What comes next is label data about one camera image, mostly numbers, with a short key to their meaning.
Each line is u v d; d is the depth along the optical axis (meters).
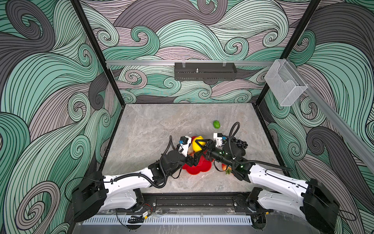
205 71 0.97
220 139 0.72
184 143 0.63
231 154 0.55
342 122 0.58
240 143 0.90
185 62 0.92
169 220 0.70
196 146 0.71
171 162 0.55
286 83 0.78
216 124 1.04
